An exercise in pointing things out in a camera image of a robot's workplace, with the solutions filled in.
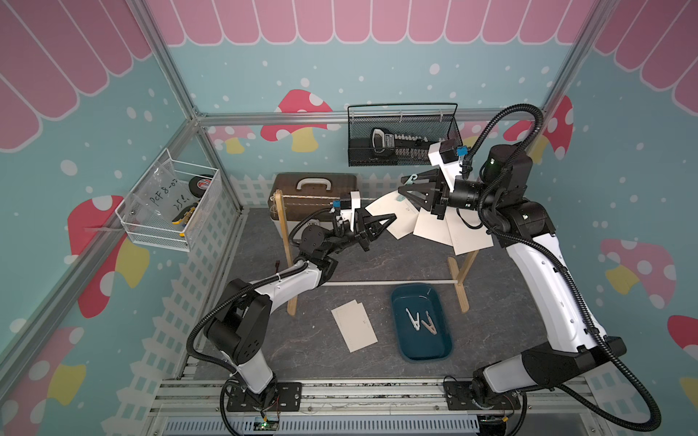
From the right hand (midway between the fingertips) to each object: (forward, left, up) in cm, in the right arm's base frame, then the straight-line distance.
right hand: (402, 186), depth 57 cm
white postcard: (-11, +11, -49) cm, 51 cm away
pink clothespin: (-12, -13, -47) cm, 50 cm away
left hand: (0, 0, -11) cm, 11 cm away
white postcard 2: (-11, +12, -49) cm, 51 cm away
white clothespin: (-11, -8, -48) cm, 50 cm away
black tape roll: (+18, +57, -14) cm, 61 cm away
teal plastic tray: (-18, -9, -49) cm, 53 cm away
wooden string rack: (+3, -25, -44) cm, 50 cm away
